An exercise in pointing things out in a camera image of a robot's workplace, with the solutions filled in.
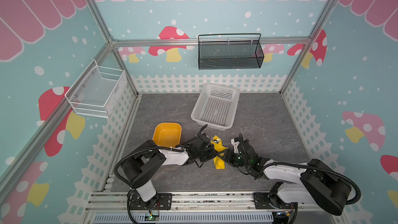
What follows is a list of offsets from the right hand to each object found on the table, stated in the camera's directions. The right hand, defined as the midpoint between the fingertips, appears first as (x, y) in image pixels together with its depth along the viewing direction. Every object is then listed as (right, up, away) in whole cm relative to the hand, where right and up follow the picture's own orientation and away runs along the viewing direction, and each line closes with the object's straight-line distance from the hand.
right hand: (217, 155), depth 84 cm
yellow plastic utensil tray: (-30, +9, +13) cm, 34 cm away
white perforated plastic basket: (+2, +27, +29) cm, 40 cm away
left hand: (+1, -2, +4) cm, 4 cm away
